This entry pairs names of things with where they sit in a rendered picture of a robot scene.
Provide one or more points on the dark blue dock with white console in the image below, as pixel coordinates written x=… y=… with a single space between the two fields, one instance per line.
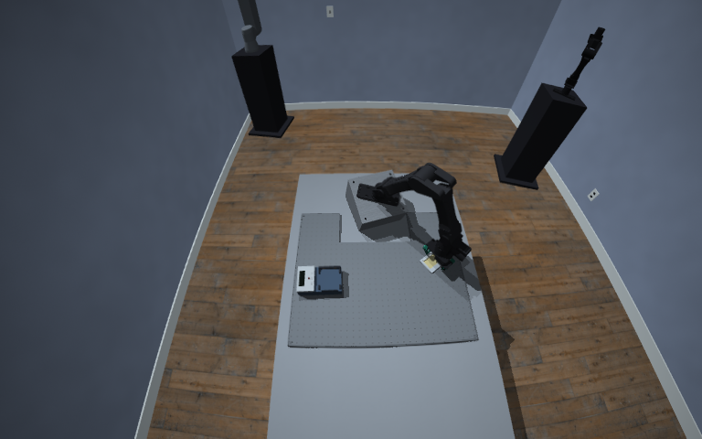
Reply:
x=324 y=280

